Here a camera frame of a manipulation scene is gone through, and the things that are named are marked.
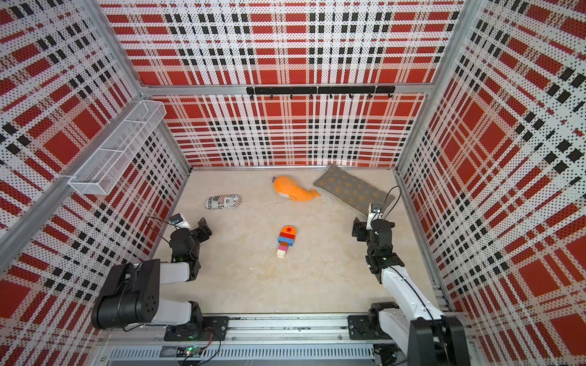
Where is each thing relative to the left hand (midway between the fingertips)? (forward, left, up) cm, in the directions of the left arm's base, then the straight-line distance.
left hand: (202, 221), depth 92 cm
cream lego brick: (-12, -33, -5) cm, 35 cm away
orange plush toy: (+19, -34, -1) cm, 39 cm away
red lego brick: (-4, -35, -6) cm, 36 cm away
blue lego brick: (-6, -35, -7) cm, 37 cm away
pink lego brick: (-9, -34, -6) cm, 35 cm away
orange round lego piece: (-1, -36, -6) cm, 36 cm away
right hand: (-2, -68, +5) cm, 68 cm away
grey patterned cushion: (+20, -65, -3) cm, 68 cm away
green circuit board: (-43, -8, -6) cm, 44 cm away
